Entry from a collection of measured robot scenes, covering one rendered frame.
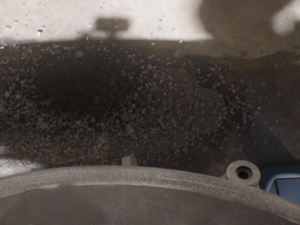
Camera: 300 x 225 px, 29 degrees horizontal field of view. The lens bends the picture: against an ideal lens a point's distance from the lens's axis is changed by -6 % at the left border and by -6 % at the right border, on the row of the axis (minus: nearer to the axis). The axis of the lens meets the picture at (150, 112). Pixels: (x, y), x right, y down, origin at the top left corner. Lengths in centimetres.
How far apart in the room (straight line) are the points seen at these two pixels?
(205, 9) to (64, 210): 36
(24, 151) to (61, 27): 26
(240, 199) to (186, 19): 30
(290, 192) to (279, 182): 3
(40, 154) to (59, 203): 41
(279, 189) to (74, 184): 55
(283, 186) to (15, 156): 47
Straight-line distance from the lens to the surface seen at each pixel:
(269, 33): 86
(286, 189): 109
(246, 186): 63
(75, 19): 81
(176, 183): 61
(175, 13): 81
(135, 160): 80
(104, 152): 99
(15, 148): 99
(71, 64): 85
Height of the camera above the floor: 65
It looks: 44 degrees down
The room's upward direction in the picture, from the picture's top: 173 degrees clockwise
